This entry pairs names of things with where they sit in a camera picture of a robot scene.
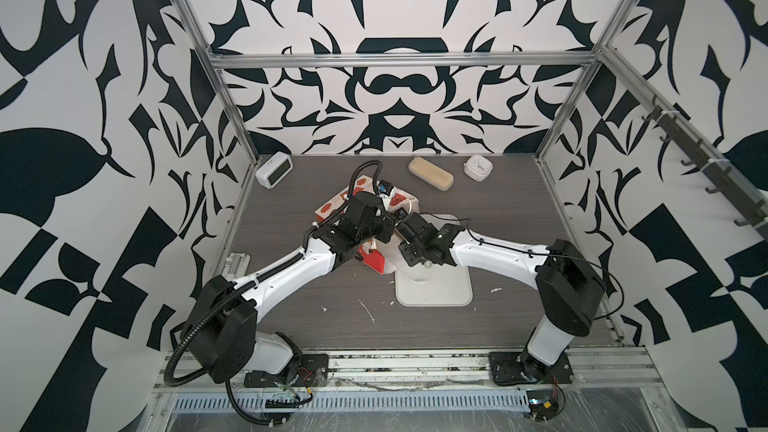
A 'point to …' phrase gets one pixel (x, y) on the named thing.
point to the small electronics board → (542, 404)
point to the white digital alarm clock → (274, 170)
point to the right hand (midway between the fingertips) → (410, 243)
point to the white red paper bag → (370, 255)
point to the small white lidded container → (478, 167)
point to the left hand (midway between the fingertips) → (394, 208)
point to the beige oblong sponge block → (430, 174)
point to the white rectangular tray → (443, 285)
